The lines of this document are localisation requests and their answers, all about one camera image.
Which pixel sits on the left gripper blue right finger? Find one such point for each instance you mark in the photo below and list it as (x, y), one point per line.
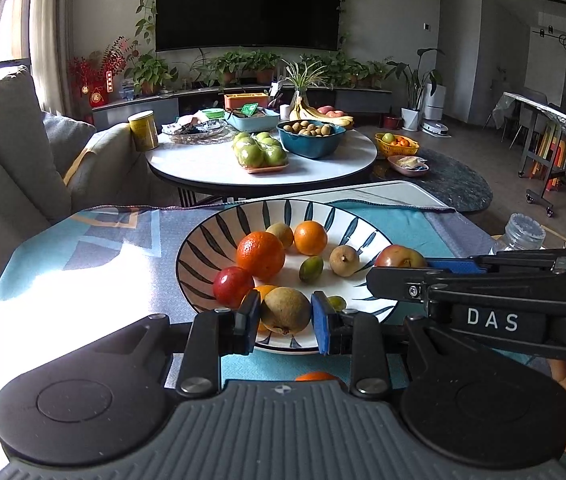
(356, 334)

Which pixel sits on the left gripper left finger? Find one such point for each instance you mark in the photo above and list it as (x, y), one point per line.
(215, 334)

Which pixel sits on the small green fruit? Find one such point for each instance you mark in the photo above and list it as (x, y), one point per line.
(337, 303)
(311, 269)

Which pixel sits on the red small apple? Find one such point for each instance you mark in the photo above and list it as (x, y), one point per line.
(231, 285)

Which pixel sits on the brown kiwi fruit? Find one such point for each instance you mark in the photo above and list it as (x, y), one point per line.
(316, 377)
(283, 233)
(344, 261)

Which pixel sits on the reddish brown fruit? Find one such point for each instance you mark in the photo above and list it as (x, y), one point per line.
(285, 311)

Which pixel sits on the brown kiwi fruit front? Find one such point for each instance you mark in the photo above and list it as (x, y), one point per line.
(344, 261)

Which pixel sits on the red green apple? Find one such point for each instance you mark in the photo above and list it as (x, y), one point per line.
(397, 256)

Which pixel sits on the large orange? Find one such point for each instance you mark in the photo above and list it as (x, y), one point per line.
(261, 254)

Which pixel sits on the small orange mandarin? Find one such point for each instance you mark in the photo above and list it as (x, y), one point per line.
(310, 238)

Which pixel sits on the clear jar with nuts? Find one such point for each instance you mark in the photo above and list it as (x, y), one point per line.
(520, 233)

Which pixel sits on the striped white ceramic plate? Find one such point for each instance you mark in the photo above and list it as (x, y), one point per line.
(288, 274)

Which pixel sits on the teal patterned tablecloth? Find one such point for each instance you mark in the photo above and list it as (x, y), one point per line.
(105, 268)

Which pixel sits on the dark round stone table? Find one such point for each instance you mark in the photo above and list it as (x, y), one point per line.
(451, 181)

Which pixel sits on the rolling desk with books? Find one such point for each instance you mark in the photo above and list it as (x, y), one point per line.
(545, 145)

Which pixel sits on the white round coffee table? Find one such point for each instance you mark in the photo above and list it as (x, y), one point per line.
(231, 166)

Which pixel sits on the pink snack dish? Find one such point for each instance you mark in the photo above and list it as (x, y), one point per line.
(408, 165)

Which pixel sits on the green apples on tray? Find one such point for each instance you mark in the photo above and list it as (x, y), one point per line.
(259, 153)

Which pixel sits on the yellow fruit basket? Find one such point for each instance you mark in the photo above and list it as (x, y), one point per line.
(390, 144)

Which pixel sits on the blue bowl of kiwis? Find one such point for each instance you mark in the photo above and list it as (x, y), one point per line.
(310, 138)

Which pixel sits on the glass dish with snacks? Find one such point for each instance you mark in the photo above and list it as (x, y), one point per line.
(197, 133)

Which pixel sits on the yellow tin can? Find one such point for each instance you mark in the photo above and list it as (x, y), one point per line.
(144, 130)

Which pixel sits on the light blue rectangular dish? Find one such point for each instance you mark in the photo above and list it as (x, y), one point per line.
(266, 120)

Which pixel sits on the tall plant in white pot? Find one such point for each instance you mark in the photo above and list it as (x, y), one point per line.
(415, 86)

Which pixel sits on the white air purifier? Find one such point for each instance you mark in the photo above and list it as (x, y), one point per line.
(433, 102)

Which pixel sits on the banana bunch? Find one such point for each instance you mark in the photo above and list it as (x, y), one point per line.
(301, 110)

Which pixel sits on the grey tv cabinet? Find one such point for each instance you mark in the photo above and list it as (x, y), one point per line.
(367, 104)

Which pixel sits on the orange box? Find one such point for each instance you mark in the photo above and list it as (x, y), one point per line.
(234, 101)

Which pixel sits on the grey cushion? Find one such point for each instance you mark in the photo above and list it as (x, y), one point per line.
(67, 138)

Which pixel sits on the beige sofa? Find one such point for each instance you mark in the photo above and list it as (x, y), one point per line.
(33, 195)

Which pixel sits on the spider plant in vase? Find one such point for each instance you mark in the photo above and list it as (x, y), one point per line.
(303, 76)

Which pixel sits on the red flower decoration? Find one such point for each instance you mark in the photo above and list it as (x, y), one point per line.
(94, 74)

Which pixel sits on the black wall television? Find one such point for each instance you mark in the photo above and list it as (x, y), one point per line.
(301, 24)

